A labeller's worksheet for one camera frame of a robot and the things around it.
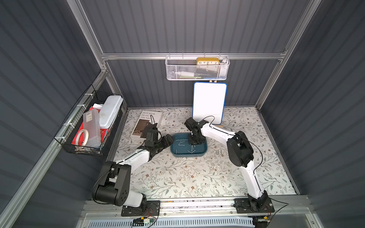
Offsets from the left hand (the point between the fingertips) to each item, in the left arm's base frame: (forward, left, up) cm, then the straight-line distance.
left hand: (172, 140), depth 90 cm
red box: (-8, +32, +21) cm, 38 cm away
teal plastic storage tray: (0, -6, -8) cm, 10 cm away
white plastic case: (+5, +32, +24) cm, 41 cm away
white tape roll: (-13, +36, +25) cm, 45 cm away
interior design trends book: (+23, +23, -5) cm, 33 cm away
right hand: (+4, -15, -7) cm, 17 cm away
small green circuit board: (-41, +15, -11) cm, 45 cm away
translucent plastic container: (-5, +37, +24) cm, 45 cm away
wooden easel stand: (+12, -33, -1) cm, 36 cm away
